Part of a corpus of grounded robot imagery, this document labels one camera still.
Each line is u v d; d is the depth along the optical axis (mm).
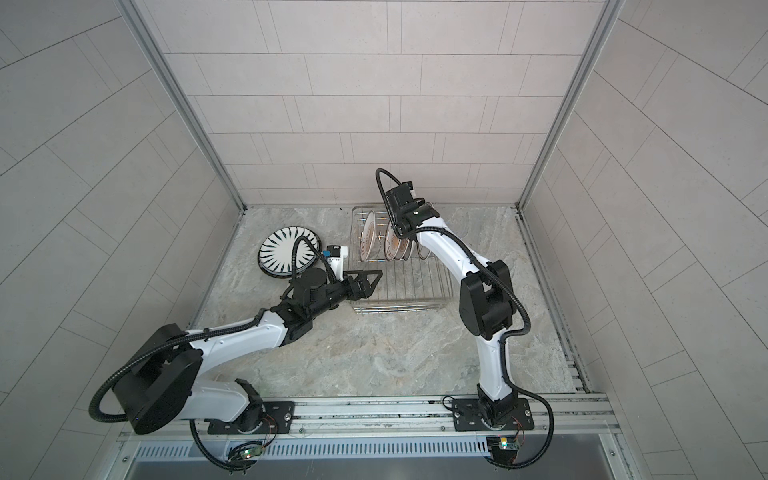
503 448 680
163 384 409
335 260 718
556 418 654
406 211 687
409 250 892
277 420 707
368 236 1041
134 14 711
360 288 698
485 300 509
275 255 989
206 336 463
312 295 612
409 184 807
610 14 709
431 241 598
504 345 541
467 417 711
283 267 960
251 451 646
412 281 937
